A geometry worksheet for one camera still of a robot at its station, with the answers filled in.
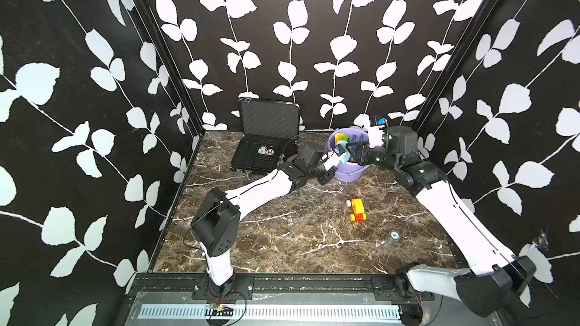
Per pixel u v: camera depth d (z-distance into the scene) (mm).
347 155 724
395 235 798
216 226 459
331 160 711
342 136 983
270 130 1108
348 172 921
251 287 732
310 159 638
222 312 717
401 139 521
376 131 618
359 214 887
